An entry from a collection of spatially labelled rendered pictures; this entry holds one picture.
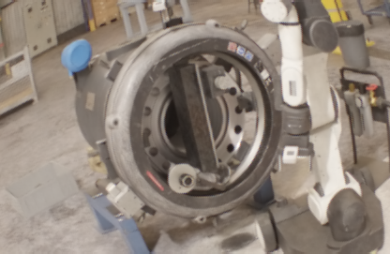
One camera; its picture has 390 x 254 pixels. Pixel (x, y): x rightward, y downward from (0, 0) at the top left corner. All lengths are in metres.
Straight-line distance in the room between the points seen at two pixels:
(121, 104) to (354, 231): 1.01
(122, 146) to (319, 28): 0.88
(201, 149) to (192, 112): 0.14
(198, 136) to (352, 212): 0.76
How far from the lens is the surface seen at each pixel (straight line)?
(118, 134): 2.15
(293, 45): 1.66
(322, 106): 2.03
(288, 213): 2.34
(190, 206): 2.31
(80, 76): 2.87
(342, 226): 1.91
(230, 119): 2.48
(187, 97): 2.21
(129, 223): 2.61
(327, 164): 2.11
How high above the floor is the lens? 1.26
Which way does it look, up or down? 16 degrees down
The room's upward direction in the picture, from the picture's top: 16 degrees counter-clockwise
